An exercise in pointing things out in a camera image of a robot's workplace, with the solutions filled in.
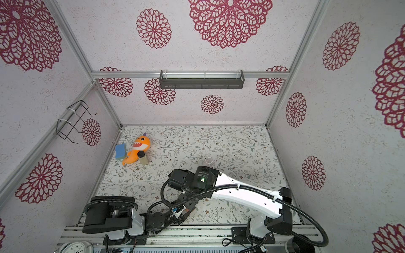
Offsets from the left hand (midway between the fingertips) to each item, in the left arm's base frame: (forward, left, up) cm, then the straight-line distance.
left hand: (190, 202), depth 78 cm
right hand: (-1, 0, +15) cm, 15 cm away
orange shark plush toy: (+35, +32, +2) cm, 48 cm away
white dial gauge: (-18, +47, -1) cm, 50 cm away
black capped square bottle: (+25, +30, 0) cm, 39 cm away
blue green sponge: (+34, +49, -7) cm, 60 cm away
